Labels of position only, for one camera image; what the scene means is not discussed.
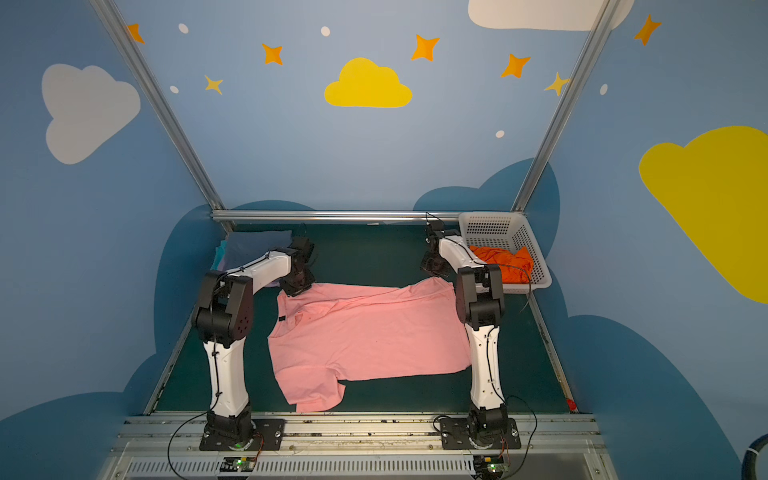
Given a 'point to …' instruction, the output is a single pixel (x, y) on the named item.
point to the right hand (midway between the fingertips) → (434, 269)
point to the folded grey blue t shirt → (244, 246)
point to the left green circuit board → (237, 464)
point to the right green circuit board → (489, 467)
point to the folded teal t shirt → (220, 253)
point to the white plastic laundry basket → (507, 231)
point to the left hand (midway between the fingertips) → (309, 287)
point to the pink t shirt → (337, 332)
